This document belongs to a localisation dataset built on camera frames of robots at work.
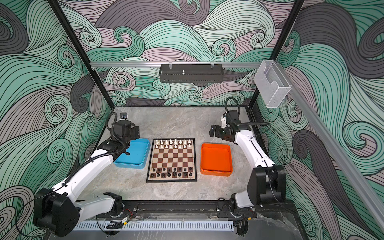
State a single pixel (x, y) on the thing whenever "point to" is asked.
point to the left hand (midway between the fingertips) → (127, 126)
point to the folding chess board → (172, 160)
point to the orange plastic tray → (216, 159)
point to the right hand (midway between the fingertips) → (217, 133)
